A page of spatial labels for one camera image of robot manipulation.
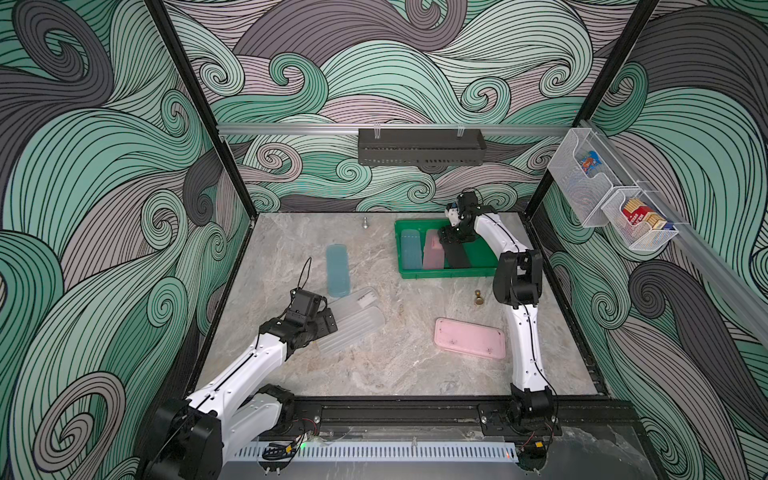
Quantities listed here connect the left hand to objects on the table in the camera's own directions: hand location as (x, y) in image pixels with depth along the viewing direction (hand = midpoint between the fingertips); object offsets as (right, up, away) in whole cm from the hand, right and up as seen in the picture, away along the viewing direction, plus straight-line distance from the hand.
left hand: (320, 321), depth 85 cm
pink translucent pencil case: (+38, +18, +22) cm, 47 cm away
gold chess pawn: (+50, +5, +9) cm, 51 cm away
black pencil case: (+44, +18, +18) cm, 51 cm away
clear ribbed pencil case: (+9, -3, +3) cm, 10 cm away
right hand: (+46, +24, +24) cm, 57 cm away
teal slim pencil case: (+3, +13, +19) cm, 23 cm away
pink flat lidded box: (+43, -4, -1) cm, 43 cm away
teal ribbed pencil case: (+29, +20, +22) cm, 42 cm away
